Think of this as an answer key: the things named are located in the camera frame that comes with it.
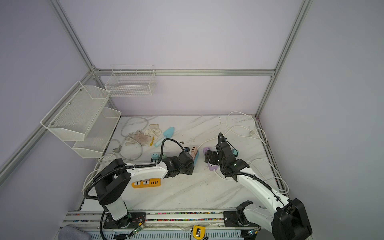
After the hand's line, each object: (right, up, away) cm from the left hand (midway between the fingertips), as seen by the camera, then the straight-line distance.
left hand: (190, 167), depth 89 cm
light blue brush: (-17, +20, +21) cm, 34 cm away
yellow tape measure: (+5, -25, -20) cm, 33 cm away
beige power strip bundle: (-33, +17, +17) cm, 41 cm away
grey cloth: (-55, -25, -21) cm, 64 cm away
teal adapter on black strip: (-22, +6, +2) cm, 23 cm away
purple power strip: (+13, 0, +2) cm, 13 cm away
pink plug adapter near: (+2, +10, +2) cm, 10 cm away
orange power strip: (-21, -7, -5) cm, 23 cm away
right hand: (+12, +9, -5) cm, 16 cm away
